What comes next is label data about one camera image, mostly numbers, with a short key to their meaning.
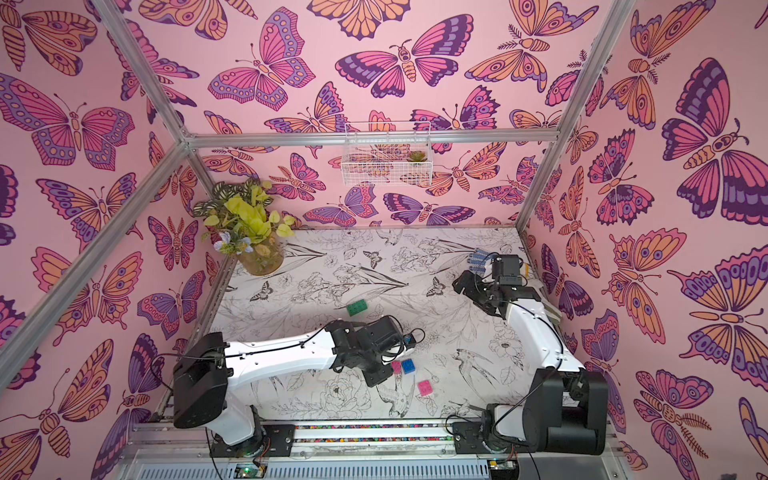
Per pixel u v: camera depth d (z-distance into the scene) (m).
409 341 0.71
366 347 0.60
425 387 0.80
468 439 0.73
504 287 0.62
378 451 0.73
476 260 1.10
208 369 0.49
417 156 0.92
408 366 0.84
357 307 0.97
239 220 0.96
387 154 0.95
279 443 0.73
